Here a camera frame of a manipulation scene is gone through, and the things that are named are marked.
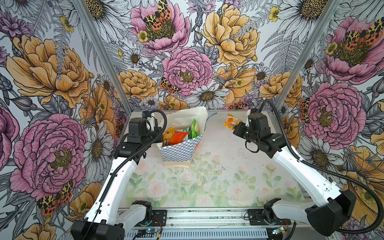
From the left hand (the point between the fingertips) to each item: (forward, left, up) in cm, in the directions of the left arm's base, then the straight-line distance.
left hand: (161, 135), depth 76 cm
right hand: (+2, -36, +1) cm, 37 cm away
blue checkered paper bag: (-7, -9, -7) cm, 14 cm away
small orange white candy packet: (+6, -35, +3) cm, 36 cm away
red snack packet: (+3, -8, -7) cm, 11 cm away
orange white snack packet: (+7, -1, -10) cm, 12 cm away
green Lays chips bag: (+9, -17, -7) cm, 20 cm away
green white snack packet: (+10, -13, -9) cm, 19 cm away
